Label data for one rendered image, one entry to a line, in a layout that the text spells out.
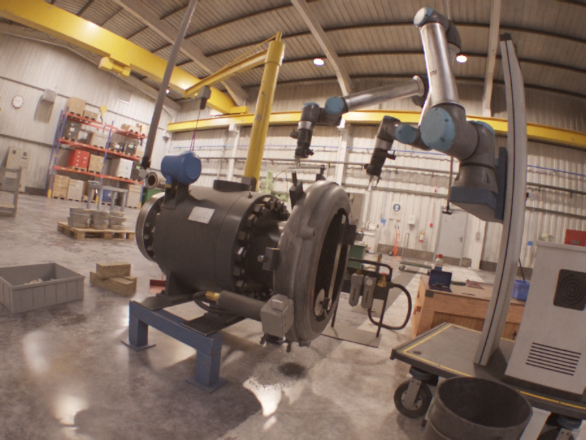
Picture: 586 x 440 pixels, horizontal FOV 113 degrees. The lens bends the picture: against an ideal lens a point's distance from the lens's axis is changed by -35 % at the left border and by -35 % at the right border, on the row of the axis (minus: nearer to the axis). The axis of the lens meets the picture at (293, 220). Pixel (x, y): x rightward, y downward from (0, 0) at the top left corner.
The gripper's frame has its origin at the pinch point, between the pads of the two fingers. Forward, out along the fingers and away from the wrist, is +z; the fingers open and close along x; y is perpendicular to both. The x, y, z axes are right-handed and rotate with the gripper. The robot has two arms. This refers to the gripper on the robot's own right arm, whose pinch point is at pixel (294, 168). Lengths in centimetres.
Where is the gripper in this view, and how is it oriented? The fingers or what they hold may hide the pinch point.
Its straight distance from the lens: 156.2
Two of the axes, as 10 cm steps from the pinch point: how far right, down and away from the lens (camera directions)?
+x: 5.9, 1.7, 7.9
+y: 7.9, 1.0, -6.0
